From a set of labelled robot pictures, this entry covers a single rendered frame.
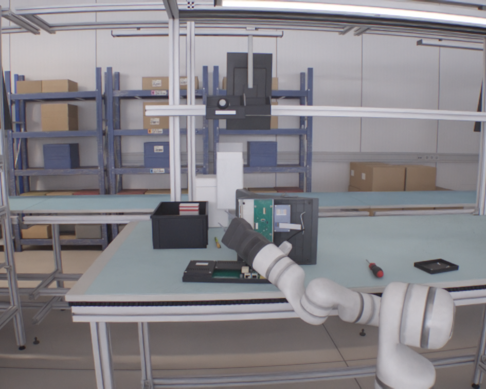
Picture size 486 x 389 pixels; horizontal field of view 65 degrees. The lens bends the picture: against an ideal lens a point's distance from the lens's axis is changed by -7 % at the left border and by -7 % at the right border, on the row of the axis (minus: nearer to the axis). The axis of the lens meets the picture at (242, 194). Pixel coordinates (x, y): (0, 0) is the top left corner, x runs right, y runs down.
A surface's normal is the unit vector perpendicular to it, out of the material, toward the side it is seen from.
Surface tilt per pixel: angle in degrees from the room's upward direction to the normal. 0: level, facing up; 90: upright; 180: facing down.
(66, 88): 90
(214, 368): 0
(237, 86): 98
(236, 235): 78
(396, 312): 65
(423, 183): 90
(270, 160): 90
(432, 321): 73
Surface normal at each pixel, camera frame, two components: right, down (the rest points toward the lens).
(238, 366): 0.00, -0.99
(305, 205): -0.40, 0.14
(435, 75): 0.08, 0.15
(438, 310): -0.38, -0.54
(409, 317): -0.49, -0.20
